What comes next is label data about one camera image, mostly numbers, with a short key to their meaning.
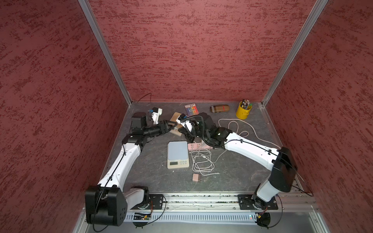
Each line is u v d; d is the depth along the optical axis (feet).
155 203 2.42
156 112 2.33
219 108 3.68
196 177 2.65
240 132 3.35
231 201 2.49
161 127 2.24
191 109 3.77
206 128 1.90
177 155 2.87
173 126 2.45
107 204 1.26
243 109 3.36
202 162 2.87
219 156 2.87
